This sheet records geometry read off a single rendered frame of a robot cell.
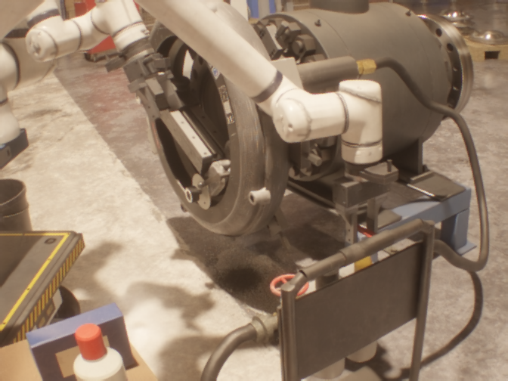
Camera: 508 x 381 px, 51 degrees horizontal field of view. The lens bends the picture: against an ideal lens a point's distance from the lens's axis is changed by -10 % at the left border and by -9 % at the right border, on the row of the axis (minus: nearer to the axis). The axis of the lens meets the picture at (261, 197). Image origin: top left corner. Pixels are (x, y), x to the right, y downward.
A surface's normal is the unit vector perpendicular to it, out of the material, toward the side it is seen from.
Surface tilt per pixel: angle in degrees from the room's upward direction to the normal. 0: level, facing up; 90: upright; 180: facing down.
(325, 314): 90
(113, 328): 96
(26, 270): 0
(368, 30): 38
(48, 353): 96
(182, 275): 0
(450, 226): 90
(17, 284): 0
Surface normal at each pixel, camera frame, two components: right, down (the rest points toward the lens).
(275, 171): 0.53, 0.47
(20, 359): -0.07, -0.91
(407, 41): 0.38, -0.33
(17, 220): 0.93, 0.14
